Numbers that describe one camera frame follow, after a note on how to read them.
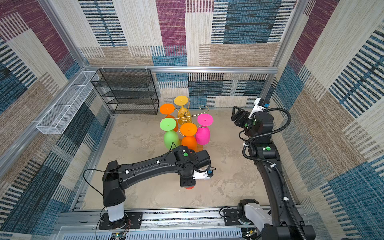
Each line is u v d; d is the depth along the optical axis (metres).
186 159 0.50
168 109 0.74
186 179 0.64
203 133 0.75
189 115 0.75
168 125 0.69
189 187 0.83
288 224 0.38
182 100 0.79
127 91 1.09
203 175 0.66
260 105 0.58
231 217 0.74
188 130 0.67
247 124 0.60
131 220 0.73
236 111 0.67
